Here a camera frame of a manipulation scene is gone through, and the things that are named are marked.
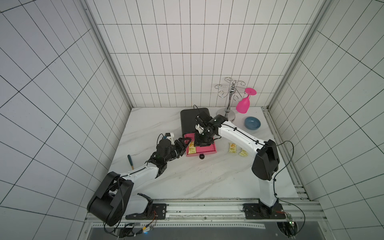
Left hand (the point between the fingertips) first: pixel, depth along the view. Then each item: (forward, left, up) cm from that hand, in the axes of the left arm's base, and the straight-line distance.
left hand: (189, 143), depth 84 cm
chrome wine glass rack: (+32, -26, +16) cm, 44 cm away
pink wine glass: (+27, -36, +5) cm, 45 cm away
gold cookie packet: (-4, -2, 0) cm, 4 cm away
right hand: (-2, -1, 0) cm, 2 cm away
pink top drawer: (-4, -6, -1) cm, 7 cm away
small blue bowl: (+25, -47, -12) cm, 54 cm away
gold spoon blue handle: (-6, +37, -13) cm, 39 cm away
